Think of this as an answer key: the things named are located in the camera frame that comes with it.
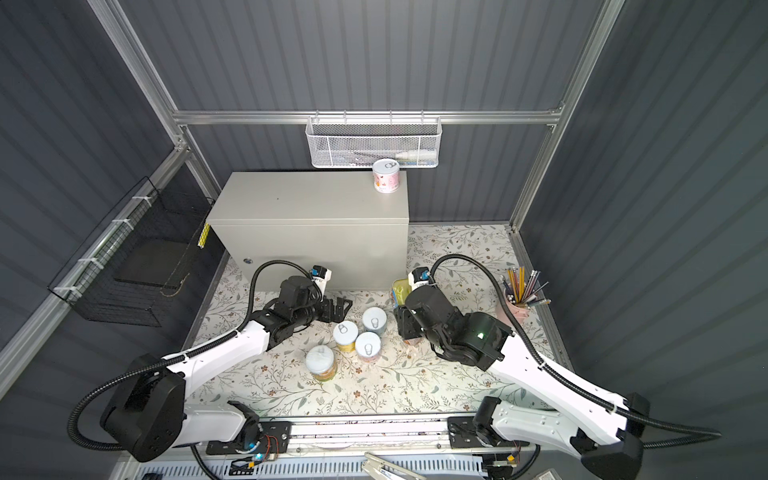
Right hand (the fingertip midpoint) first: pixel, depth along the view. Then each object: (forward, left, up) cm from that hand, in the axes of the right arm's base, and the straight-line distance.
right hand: (406, 313), depth 70 cm
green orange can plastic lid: (-6, +23, -16) cm, 28 cm away
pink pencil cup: (+7, -33, -15) cm, 37 cm away
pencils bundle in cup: (+15, -35, -14) cm, 40 cm away
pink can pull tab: (-1, +10, -17) cm, 20 cm away
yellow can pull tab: (+3, +17, -18) cm, 26 cm away
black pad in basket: (+11, +62, +7) cm, 63 cm away
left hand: (+11, +19, -12) cm, 25 cm away
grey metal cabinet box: (+22, +18, +9) cm, 30 cm away
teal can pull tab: (+7, +9, -18) cm, 21 cm away
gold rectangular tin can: (+4, +1, +4) cm, 5 cm away
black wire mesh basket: (+23, +67, +12) cm, 72 cm away
